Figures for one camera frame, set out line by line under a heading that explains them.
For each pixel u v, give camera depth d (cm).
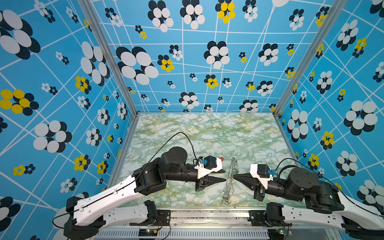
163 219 73
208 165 41
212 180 45
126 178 43
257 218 72
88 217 39
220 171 42
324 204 40
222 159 96
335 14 69
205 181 45
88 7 69
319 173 81
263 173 41
